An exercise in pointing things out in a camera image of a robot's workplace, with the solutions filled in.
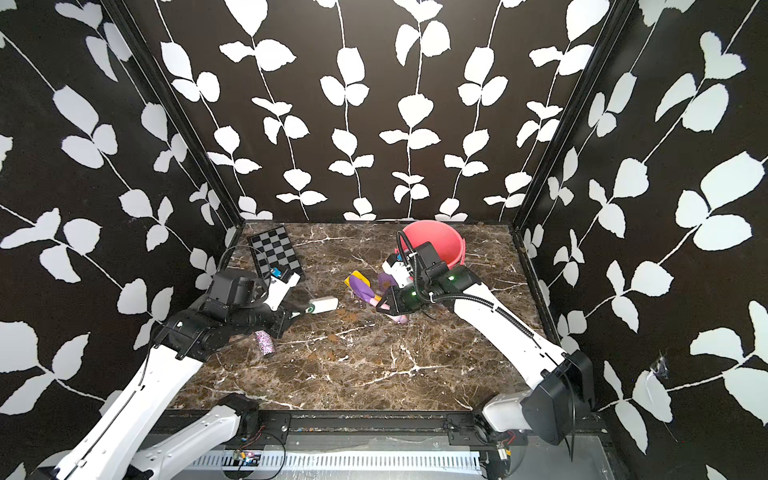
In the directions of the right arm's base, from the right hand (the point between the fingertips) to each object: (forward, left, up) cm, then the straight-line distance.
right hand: (378, 303), depth 73 cm
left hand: (-2, +18, +1) cm, 18 cm away
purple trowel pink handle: (-5, -5, +1) cm, 7 cm away
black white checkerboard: (+33, +42, -18) cm, 56 cm away
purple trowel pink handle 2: (+21, 0, -21) cm, 29 cm away
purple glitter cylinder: (-3, +34, -18) cm, 39 cm away
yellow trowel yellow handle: (+10, +7, -6) cm, 13 cm away
